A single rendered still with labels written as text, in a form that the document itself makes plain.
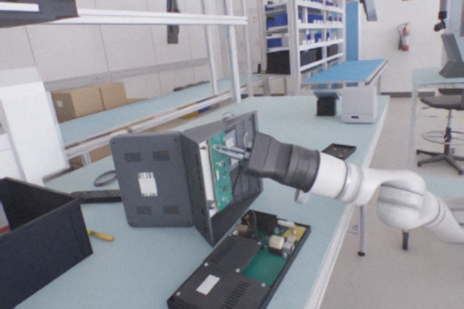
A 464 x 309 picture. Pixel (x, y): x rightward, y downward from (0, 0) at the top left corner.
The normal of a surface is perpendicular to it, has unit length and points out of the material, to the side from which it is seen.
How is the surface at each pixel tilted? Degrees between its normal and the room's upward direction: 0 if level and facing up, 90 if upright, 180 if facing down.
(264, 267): 0
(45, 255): 90
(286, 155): 50
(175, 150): 90
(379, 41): 90
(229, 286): 0
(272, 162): 55
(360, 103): 90
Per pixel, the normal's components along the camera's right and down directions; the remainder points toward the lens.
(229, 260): -0.11, -0.95
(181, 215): -0.15, 0.29
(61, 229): 0.86, 0.06
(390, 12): -0.50, 0.29
